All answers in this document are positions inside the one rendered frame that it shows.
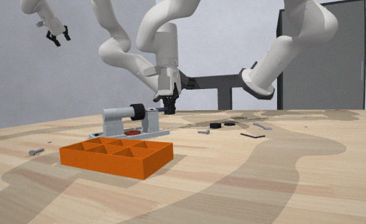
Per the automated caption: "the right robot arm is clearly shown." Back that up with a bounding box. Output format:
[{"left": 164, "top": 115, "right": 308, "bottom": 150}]
[{"left": 20, "top": 0, "right": 159, "bottom": 99}]

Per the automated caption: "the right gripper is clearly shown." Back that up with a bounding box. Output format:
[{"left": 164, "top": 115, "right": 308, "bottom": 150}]
[{"left": 43, "top": 16, "right": 71, "bottom": 47}]

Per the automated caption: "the orange parts tray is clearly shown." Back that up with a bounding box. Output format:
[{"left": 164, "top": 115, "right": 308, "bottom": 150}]
[{"left": 59, "top": 137, "right": 173, "bottom": 180}]

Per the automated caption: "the red-brown ring spacer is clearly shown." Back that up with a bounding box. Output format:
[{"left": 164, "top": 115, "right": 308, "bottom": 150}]
[{"left": 124, "top": 130, "right": 141, "bottom": 136}]

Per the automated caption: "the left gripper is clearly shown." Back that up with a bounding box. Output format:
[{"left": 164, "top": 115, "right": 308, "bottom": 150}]
[{"left": 158, "top": 67, "right": 181, "bottom": 114}]

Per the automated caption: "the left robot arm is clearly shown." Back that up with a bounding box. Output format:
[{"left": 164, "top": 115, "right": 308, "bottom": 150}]
[{"left": 136, "top": 0, "right": 338, "bottom": 96}]

